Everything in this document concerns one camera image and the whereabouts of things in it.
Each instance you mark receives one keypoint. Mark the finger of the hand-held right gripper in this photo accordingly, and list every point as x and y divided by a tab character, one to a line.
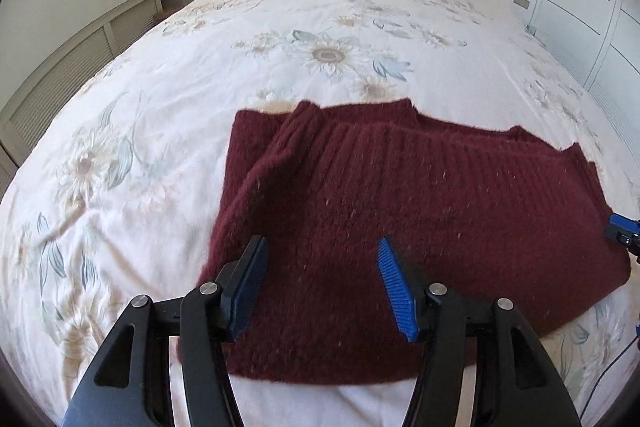
620	222

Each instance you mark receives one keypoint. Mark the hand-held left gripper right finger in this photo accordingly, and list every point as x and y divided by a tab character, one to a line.
400	294

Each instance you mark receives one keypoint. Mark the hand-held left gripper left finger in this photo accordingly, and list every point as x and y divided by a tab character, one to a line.
247	289

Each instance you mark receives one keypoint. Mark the dark red knit sweater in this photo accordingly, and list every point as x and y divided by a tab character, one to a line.
400	187

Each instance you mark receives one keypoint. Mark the bed with floral cover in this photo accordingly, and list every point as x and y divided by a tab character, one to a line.
175	82

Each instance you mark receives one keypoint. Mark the beige slatted low cabinet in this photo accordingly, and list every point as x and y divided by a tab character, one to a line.
65	72

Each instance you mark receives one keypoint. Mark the wooden nightstand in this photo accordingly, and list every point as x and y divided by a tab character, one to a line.
172	9

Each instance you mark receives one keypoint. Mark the beige wall socket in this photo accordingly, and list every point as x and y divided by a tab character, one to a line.
522	1

